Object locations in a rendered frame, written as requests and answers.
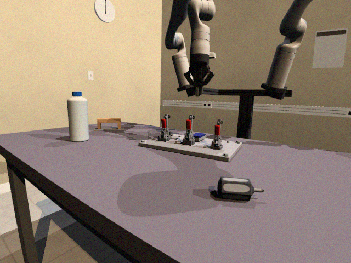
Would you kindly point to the blue flat rectangular block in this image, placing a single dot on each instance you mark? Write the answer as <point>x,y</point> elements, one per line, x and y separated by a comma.
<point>199,136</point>

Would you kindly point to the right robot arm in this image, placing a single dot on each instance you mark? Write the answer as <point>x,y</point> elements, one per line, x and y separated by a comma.
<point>200,33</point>

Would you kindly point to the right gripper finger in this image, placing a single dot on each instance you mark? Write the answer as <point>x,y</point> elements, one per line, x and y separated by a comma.
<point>191,82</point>
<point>202,82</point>

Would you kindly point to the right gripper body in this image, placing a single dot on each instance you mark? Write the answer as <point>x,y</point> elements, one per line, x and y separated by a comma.
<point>198,61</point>

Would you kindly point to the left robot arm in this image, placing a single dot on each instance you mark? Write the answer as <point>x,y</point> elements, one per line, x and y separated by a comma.
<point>293,27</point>

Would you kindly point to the white bottle with blue cap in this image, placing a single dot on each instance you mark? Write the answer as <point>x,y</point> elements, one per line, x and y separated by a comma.
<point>78,117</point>

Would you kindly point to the toggle clamp with red handle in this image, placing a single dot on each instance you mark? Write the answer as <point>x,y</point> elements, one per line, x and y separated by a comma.
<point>164,133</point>
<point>188,137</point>
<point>217,146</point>

